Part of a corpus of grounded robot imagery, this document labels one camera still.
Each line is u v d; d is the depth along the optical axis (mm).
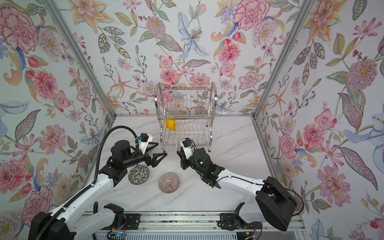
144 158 679
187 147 675
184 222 761
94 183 508
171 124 1004
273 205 414
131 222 735
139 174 897
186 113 1216
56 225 396
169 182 859
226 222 735
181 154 771
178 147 799
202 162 590
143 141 644
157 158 673
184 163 705
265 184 457
